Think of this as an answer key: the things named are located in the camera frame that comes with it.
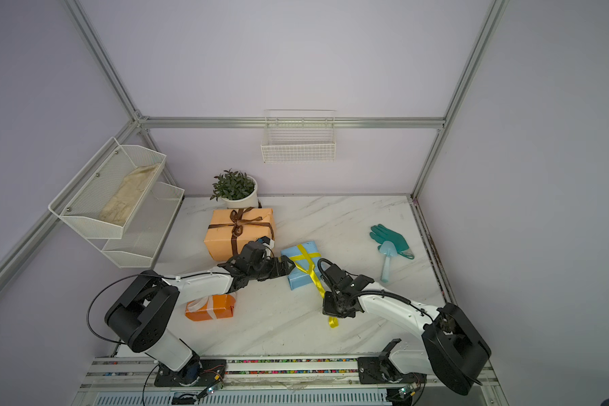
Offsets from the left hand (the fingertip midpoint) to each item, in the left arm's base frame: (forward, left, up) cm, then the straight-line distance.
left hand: (286, 269), depth 91 cm
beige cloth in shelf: (+10, +50, +25) cm, 57 cm away
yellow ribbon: (+1, -7, +3) cm, 8 cm away
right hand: (-15, -16, -3) cm, 22 cm away
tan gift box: (+12, +21, +8) cm, 26 cm away
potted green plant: (+29, +21, +12) cm, 38 cm away
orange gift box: (-15, +19, +3) cm, 24 cm away
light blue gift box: (-4, -4, +2) cm, 7 cm away
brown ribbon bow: (+15, +19, +9) cm, 26 cm away
